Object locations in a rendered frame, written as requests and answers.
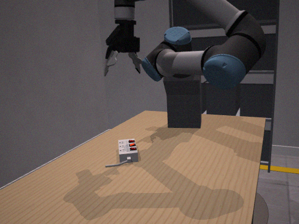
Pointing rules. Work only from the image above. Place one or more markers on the white power strip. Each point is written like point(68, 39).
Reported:
point(127, 152)

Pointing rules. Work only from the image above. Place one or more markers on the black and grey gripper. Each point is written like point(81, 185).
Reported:
point(123, 44)

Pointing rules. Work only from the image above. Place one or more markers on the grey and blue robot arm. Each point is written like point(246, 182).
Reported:
point(224, 65)

